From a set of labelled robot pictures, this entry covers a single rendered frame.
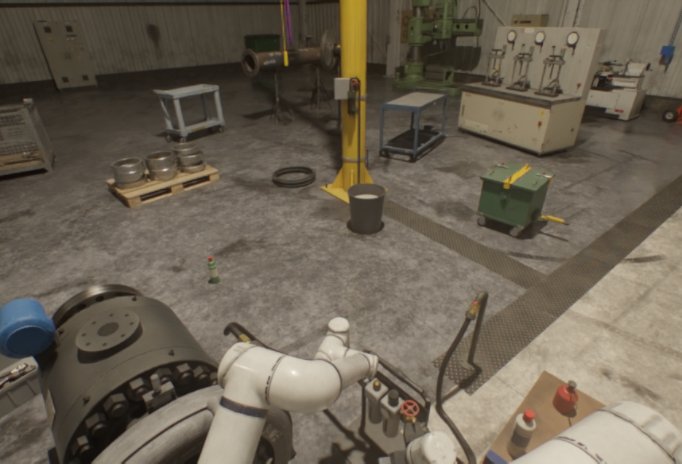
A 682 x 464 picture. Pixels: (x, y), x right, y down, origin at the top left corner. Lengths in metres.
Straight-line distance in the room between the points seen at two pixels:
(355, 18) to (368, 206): 1.87
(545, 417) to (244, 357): 1.32
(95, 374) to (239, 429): 0.74
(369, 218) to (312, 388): 2.84
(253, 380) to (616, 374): 2.39
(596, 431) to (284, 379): 0.59
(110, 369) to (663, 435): 1.44
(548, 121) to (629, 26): 5.25
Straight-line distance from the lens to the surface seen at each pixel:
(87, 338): 1.64
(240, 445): 0.96
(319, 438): 2.20
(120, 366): 1.52
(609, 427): 0.64
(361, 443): 2.17
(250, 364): 0.94
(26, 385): 2.93
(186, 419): 1.19
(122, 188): 5.28
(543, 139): 6.35
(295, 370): 0.90
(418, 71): 12.65
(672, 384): 3.05
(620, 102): 9.75
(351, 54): 4.19
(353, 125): 4.31
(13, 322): 1.68
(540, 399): 1.93
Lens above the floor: 1.90
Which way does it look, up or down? 30 degrees down
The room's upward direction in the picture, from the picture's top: 1 degrees counter-clockwise
